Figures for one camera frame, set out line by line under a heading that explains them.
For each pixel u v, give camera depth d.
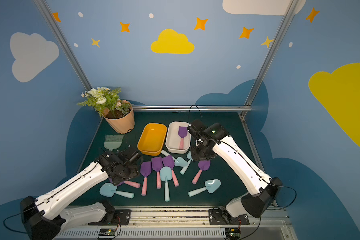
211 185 0.84
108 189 0.82
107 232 0.72
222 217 0.67
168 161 0.93
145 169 0.90
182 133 1.08
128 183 0.83
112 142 1.04
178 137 1.06
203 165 0.93
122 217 0.75
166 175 0.89
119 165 0.52
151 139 1.03
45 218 0.39
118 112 1.04
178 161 0.95
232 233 0.73
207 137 0.47
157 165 0.94
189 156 0.98
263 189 0.40
